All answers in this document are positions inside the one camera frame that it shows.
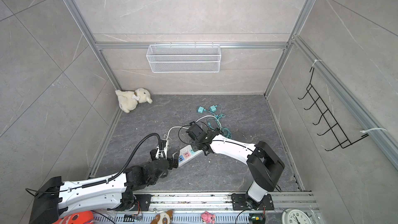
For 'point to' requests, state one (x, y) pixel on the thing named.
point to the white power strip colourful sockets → (187, 154)
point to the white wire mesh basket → (184, 58)
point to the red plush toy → (79, 218)
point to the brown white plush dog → (164, 218)
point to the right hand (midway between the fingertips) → (197, 140)
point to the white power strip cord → (198, 120)
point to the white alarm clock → (295, 216)
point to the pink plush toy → (208, 218)
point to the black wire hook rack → (342, 140)
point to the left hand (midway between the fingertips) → (172, 148)
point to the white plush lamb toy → (128, 100)
